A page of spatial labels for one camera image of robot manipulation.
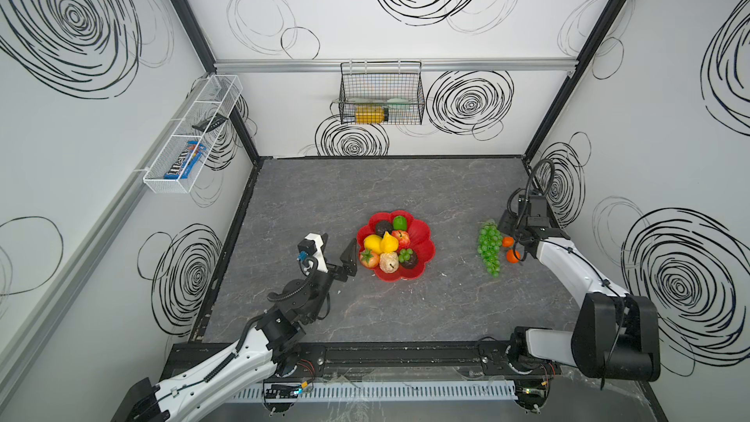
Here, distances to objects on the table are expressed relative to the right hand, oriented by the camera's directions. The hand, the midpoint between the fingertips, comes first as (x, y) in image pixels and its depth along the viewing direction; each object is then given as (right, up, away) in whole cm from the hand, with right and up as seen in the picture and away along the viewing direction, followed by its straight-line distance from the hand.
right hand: (512, 219), depth 89 cm
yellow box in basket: (-44, +32, 0) cm, 54 cm away
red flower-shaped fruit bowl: (-28, -9, +5) cm, 29 cm away
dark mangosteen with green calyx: (-32, -11, -2) cm, 34 cm away
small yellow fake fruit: (-38, -7, -3) cm, 39 cm away
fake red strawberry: (-44, -10, -6) cm, 46 cm away
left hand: (-50, -3, -16) cm, 52 cm away
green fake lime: (-34, -2, +5) cm, 35 cm away
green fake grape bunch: (-6, -8, +3) cm, 10 cm away
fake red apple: (-33, -6, +1) cm, 34 cm away
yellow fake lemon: (-43, -7, 0) cm, 43 cm away
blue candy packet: (-89, +18, -16) cm, 92 cm away
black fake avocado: (-40, -3, +3) cm, 40 cm away
